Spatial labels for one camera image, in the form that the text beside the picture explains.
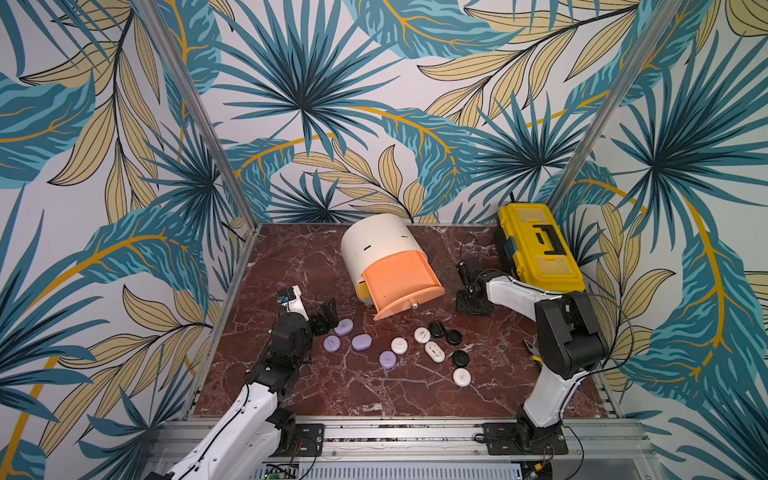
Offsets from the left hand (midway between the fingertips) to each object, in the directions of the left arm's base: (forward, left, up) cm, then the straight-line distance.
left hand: (322, 306), depth 81 cm
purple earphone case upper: (0, -5, -11) cm, 13 cm away
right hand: (+9, -45, -13) cm, 48 cm away
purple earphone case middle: (-5, -11, -12) cm, 17 cm away
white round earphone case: (-5, -22, -13) cm, 26 cm away
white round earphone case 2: (-2, -29, -12) cm, 31 cm away
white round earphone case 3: (-14, -39, -12) cm, 43 cm away
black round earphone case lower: (-8, -40, -14) cm, 43 cm away
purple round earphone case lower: (-10, -18, -13) cm, 24 cm away
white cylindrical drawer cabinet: (+20, -13, +6) cm, 25 cm away
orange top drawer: (+6, -21, +4) cm, 22 cm away
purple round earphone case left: (-5, -2, -13) cm, 14 cm away
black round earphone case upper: (-2, -38, -13) cm, 40 cm away
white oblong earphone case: (-7, -32, -12) cm, 35 cm away
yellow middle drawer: (+2, -12, +4) cm, 12 cm away
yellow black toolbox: (+19, -64, +4) cm, 67 cm away
